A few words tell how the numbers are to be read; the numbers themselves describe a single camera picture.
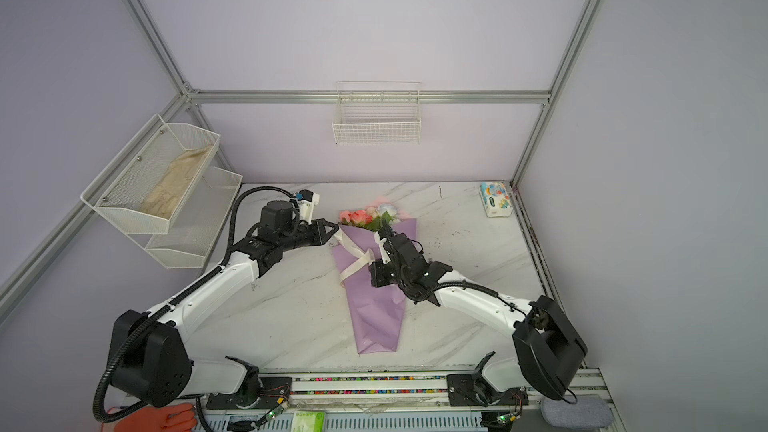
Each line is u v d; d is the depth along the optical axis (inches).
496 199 42.5
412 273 24.6
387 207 41.5
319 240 28.2
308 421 27.0
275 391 28.9
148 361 16.0
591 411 27.1
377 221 41.0
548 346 16.6
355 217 40.7
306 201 29.0
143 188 30.3
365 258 34.5
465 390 28.8
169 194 30.1
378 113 37.5
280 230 25.1
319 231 28.2
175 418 27.6
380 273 28.2
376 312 31.4
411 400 28.9
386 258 28.4
